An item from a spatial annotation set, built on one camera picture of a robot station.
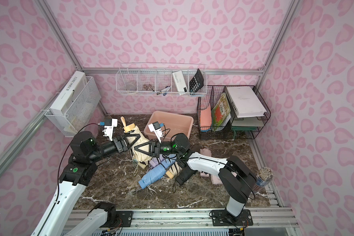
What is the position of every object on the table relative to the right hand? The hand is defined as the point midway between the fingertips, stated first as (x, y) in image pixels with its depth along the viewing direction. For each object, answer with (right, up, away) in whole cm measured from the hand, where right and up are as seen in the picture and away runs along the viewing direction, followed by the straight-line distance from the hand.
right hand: (135, 153), depth 60 cm
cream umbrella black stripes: (+14, -15, +26) cm, 33 cm away
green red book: (+46, +20, +42) cm, 66 cm away
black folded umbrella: (+21, -16, +25) cm, 37 cm away
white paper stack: (+58, +26, +33) cm, 72 cm away
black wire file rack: (+50, +20, +32) cm, 63 cm away
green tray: (+66, +7, +47) cm, 81 cm away
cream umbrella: (+2, -2, 0) cm, 3 cm away
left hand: (0, +7, +2) cm, 7 cm away
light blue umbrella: (+11, -10, +30) cm, 34 cm away
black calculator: (+28, +38, +31) cm, 56 cm away
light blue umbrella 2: (+2, -18, +24) cm, 29 cm away
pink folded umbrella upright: (+35, -6, +35) cm, 50 cm away
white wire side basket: (-38, +12, +14) cm, 42 cm away
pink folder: (+37, +16, +49) cm, 63 cm away
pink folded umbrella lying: (+38, -19, +22) cm, 48 cm away
